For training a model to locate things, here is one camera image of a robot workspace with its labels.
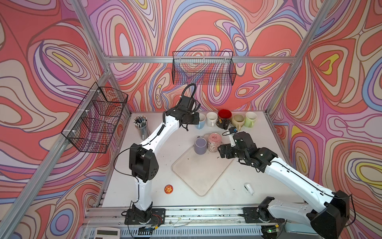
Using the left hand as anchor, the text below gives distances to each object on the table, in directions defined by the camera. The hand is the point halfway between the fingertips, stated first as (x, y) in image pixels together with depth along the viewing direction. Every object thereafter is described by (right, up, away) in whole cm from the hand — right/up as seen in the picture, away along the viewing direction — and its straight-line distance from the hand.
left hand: (198, 117), depth 87 cm
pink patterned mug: (+9, -15, +2) cm, 18 cm away
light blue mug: (+3, -1, +15) cm, 16 cm away
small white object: (+28, -40, -6) cm, 49 cm away
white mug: (+10, 0, +17) cm, 20 cm away
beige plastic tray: (+2, -34, +3) cm, 34 cm away
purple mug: (+1, -18, +4) cm, 18 cm away
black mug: (+18, 0, +15) cm, 24 cm away
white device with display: (-43, -54, -20) cm, 72 cm away
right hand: (+15, -18, -8) cm, 25 cm away
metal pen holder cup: (-37, -2, +6) cm, 37 cm away
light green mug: (+38, 0, +17) cm, 41 cm away
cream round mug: (+29, -1, +19) cm, 35 cm away
